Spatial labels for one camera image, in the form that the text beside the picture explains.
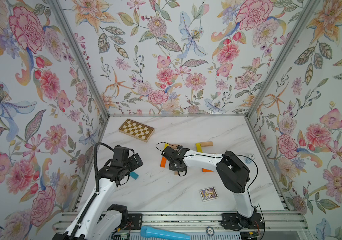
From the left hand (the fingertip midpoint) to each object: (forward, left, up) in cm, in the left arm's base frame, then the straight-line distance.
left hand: (138, 160), depth 81 cm
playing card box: (-14, -38, -11) cm, 42 cm away
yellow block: (+9, -15, +2) cm, 17 cm away
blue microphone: (-32, -7, -8) cm, 33 cm away
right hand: (+3, -20, -13) cm, 24 cm away
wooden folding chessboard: (+29, +5, -10) cm, 31 cm away
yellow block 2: (+16, -37, -12) cm, 42 cm away
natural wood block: (+8, -19, 0) cm, 21 cm away
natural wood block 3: (+19, -43, -13) cm, 49 cm away
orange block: (+5, -13, -11) cm, 18 cm away
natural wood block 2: (-6, -20, -4) cm, 22 cm away
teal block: (-3, +4, -12) cm, 13 cm away
